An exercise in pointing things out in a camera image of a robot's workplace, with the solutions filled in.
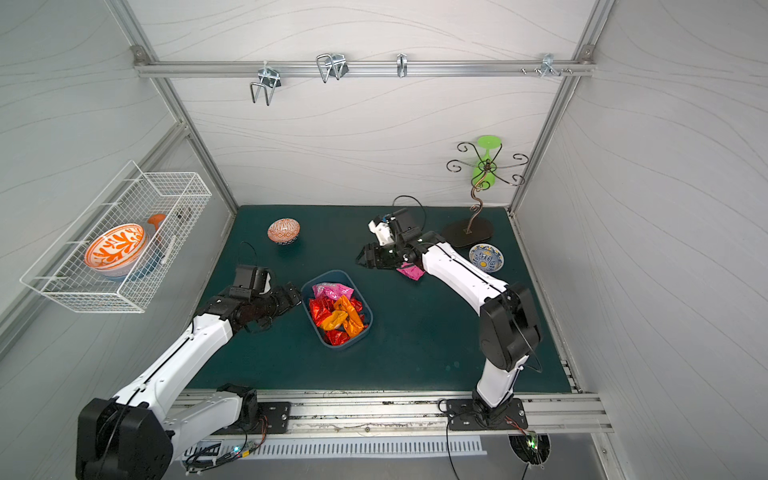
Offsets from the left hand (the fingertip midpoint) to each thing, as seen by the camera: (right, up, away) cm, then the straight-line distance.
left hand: (295, 302), depth 83 cm
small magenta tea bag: (+34, +7, +16) cm, 38 cm away
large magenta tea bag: (+9, +2, +8) cm, 12 cm away
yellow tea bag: (+11, -5, -1) cm, 12 cm away
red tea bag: (+7, -2, +2) cm, 8 cm away
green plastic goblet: (+56, +39, +8) cm, 69 cm away
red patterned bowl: (-13, +20, +28) cm, 37 cm away
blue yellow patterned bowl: (+61, +11, +21) cm, 66 cm away
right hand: (+19, +12, 0) cm, 23 cm away
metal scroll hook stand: (+59, +20, +27) cm, 68 cm away
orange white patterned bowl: (-32, +15, -19) cm, 41 cm away
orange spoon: (-32, +23, -9) cm, 41 cm away
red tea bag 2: (+17, -2, +7) cm, 18 cm away
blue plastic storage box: (+12, +5, +11) cm, 17 cm away
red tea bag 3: (+12, -10, 0) cm, 15 cm away
